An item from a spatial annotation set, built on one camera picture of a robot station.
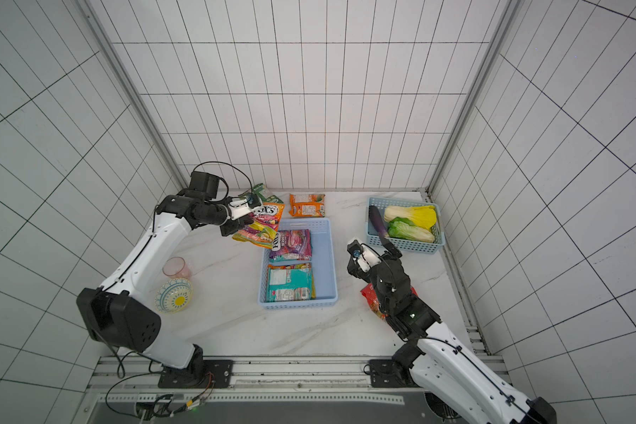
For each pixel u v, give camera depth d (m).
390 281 0.53
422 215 1.00
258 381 0.72
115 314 0.42
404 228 0.97
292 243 0.95
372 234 0.99
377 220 1.05
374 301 0.83
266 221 0.79
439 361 0.48
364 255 0.61
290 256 0.95
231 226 0.70
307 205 1.12
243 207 0.68
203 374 0.70
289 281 0.87
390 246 0.66
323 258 0.97
